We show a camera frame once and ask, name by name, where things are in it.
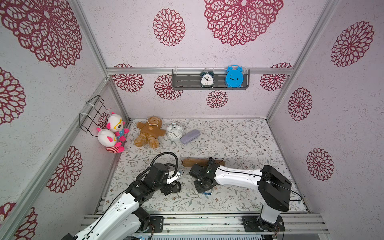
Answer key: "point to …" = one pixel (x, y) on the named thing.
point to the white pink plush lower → (107, 138)
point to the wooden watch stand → (189, 162)
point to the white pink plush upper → (115, 124)
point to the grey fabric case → (189, 136)
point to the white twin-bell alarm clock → (174, 132)
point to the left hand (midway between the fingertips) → (170, 175)
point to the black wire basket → (88, 120)
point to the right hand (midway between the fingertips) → (197, 187)
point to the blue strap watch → (209, 193)
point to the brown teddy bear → (150, 131)
